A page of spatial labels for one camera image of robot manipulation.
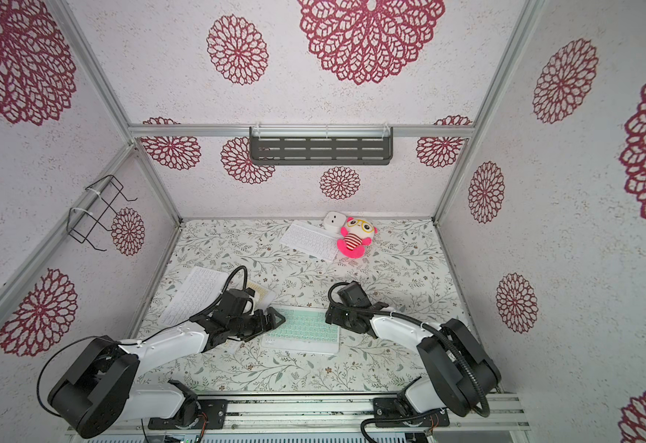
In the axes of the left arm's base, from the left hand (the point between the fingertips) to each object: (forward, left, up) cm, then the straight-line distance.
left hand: (276, 325), depth 87 cm
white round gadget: (+46, -19, -1) cm, 50 cm away
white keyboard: (+15, +29, -3) cm, 33 cm away
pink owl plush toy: (+35, -27, +2) cm, 44 cm away
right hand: (+4, -18, -1) cm, 18 cm away
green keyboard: (0, -9, -3) cm, 9 cm away
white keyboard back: (+38, -10, -3) cm, 39 cm away
